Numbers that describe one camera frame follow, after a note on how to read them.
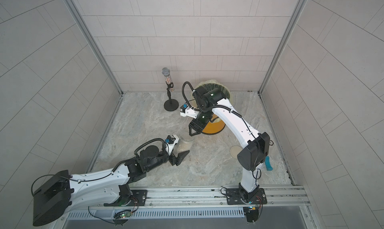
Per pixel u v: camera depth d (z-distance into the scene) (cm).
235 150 86
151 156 56
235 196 71
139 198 71
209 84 89
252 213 65
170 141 62
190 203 71
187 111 66
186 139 68
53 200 39
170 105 108
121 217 64
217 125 96
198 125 63
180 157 66
